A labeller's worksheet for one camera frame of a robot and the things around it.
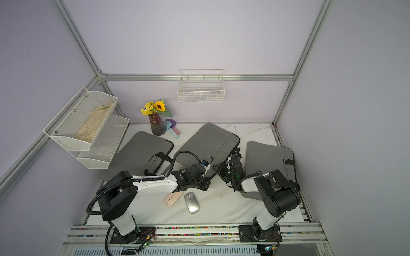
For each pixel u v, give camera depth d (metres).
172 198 0.83
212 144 1.04
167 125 1.16
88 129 0.77
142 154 0.98
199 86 0.95
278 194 0.47
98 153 0.90
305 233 0.76
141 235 0.73
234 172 0.75
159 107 0.97
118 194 0.48
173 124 1.17
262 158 0.96
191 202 0.82
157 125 1.11
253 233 0.66
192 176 0.67
